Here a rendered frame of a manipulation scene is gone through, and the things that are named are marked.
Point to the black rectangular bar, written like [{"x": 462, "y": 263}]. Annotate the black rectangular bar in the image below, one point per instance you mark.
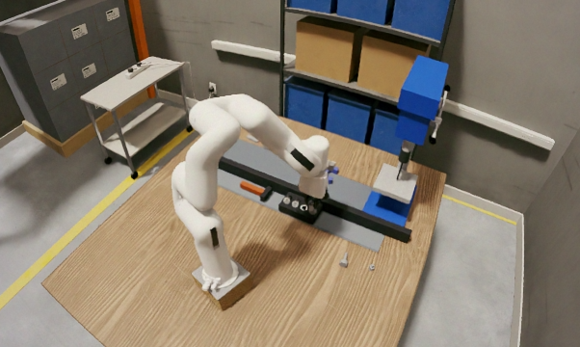
[{"x": 333, "y": 207}]

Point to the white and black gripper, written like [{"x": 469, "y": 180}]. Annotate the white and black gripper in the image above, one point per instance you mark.
[{"x": 315, "y": 188}]

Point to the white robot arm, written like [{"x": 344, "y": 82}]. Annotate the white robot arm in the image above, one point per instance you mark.
[{"x": 196, "y": 179}]

